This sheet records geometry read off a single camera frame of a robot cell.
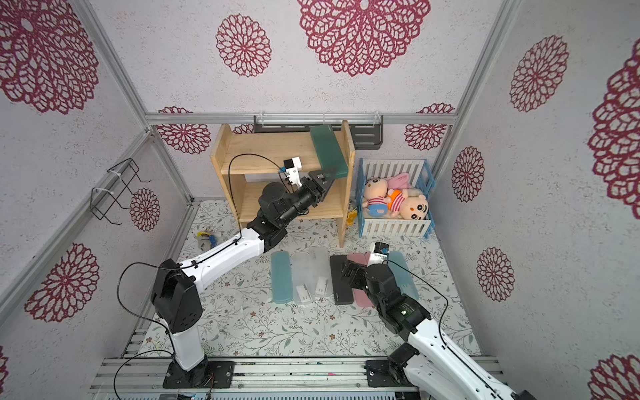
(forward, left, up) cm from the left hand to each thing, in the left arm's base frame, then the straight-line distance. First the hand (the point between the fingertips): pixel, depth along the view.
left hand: (337, 173), depth 68 cm
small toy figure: (+3, +51, -38) cm, 64 cm away
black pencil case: (-17, -3, -40) cm, 44 cm away
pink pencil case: (-19, -10, -41) cm, 46 cm away
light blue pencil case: (-11, +20, -42) cm, 48 cm away
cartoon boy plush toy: (+16, -28, -32) cm, 46 cm away
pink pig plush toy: (+30, -31, -32) cm, 54 cm away
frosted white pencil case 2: (-11, +12, -42) cm, 45 cm away
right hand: (-15, -7, -25) cm, 30 cm away
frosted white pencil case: (-12, +5, -41) cm, 43 cm away
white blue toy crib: (+33, -41, -33) cm, 62 cm away
